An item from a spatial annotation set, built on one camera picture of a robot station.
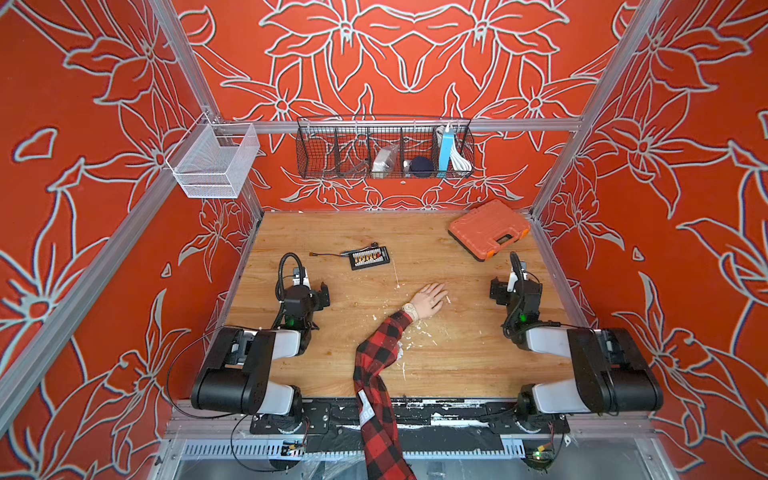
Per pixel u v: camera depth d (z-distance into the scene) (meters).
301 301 0.69
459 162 0.91
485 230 1.07
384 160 0.92
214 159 0.94
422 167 1.00
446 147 0.86
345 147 1.00
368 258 1.04
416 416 0.74
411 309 0.87
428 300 0.90
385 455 0.67
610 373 0.42
